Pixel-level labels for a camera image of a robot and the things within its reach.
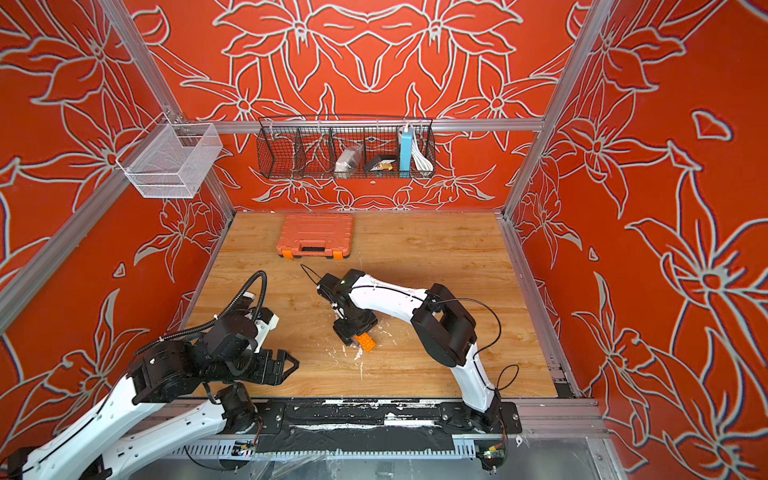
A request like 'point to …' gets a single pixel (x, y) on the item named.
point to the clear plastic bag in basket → (347, 163)
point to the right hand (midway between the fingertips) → (348, 339)
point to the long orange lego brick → (366, 341)
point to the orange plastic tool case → (316, 235)
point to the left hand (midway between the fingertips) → (287, 362)
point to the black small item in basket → (385, 165)
